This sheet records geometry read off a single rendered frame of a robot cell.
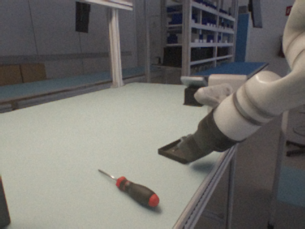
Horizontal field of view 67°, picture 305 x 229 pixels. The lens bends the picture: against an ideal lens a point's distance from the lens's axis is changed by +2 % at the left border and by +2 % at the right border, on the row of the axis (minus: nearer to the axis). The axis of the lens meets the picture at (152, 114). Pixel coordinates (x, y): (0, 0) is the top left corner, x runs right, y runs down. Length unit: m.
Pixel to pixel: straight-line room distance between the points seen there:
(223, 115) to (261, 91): 0.07
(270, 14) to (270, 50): 0.82
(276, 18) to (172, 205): 6.31
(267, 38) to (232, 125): 6.20
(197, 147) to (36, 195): 0.31
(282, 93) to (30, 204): 0.42
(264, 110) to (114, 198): 0.28
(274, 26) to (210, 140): 6.19
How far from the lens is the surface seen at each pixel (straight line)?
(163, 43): 3.54
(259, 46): 6.58
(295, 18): 0.35
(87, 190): 0.46
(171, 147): 0.60
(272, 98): 0.36
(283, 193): 1.82
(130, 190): 0.41
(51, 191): 0.48
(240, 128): 0.40
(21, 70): 3.96
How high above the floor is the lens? 1.25
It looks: 16 degrees down
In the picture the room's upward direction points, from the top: 2 degrees counter-clockwise
